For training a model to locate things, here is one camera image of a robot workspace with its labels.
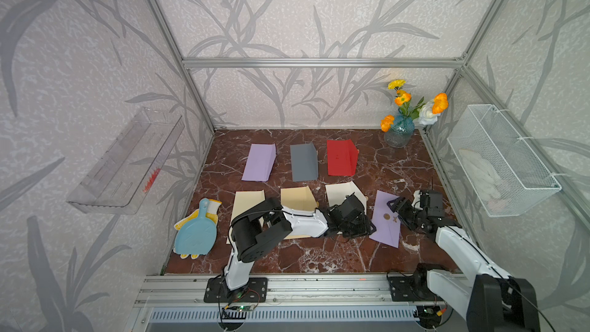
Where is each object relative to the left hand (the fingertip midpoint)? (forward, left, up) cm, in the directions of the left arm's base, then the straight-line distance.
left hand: (374, 233), depth 81 cm
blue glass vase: (+45, -19, +6) cm, 49 cm away
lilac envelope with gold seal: (+36, +47, -6) cm, 59 cm away
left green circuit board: (-22, +43, -4) cm, 48 cm away
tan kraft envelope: (+17, +28, -6) cm, 33 cm away
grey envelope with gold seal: (+36, +26, -5) cm, 45 cm away
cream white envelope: (+19, +11, -5) cm, 22 cm away
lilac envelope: (+6, -7, -5) cm, 10 cm away
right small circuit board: (-24, -15, -7) cm, 29 cm away
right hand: (+11, -9, 0) cm, 14 cm away
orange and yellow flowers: (+34, -19, +28) cm, 47 cm away
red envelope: (+38, +7, -5) cm, 39 cm away
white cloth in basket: (+14, -35, +18) cm, 42 cm away
